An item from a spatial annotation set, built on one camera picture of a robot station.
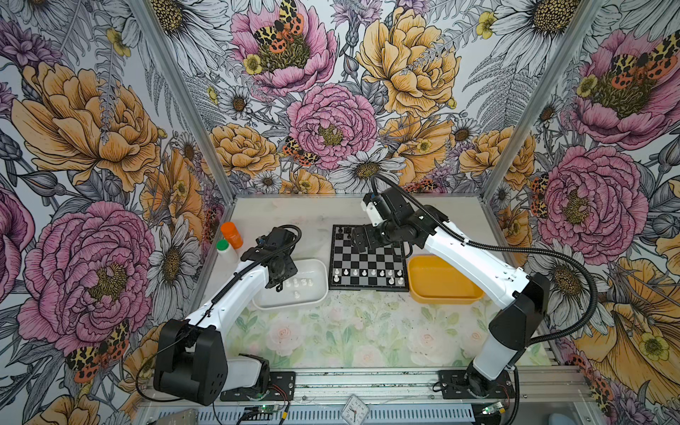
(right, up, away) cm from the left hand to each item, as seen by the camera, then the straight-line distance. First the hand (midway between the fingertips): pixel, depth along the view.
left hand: (282, 279), depth 85 cm
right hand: (+27, +12, -7) cm, 30 cm away
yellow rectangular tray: (+50, -2, +9) cm, 51 cm away
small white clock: (+22, -30, -16) cm, 41 cm away
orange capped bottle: (-22, +14, +14) cm, 30 cm away
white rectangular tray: (+7, -4, +9) cm, 12 cm away
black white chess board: (+32, +1, +10) cm, 34 cm away
